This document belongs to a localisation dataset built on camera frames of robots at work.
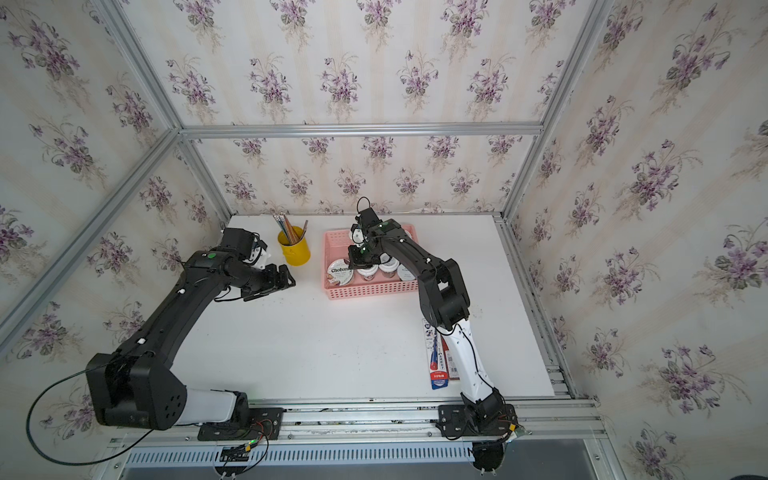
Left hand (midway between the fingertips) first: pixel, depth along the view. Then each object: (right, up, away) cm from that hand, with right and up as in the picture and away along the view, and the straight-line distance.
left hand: (285, 286), depth 81 cm
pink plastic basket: (+10, +11, +26) cm, 30 cm away
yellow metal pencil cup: (-3, +8, +19) cm, 21 cm away
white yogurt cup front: (+22, +2, +14) cm, 26 cm away
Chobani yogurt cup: (+13, +2, +15) cm, 19 cm away
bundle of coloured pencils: (-5, +16, +17) cm, 24 cm away
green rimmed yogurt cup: (+34, +2, +14) cm, 37 cm away
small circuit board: (-8, -40, -9) cm, 42 cm away
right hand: (+17, +4, +15) cm, 23 cm away
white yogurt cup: (+29, +4, +15) cm, 33 cm away
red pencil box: (+46, -23, -1) cm, 51 cm away
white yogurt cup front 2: (+19, +14, +10) cm, 26 cm away
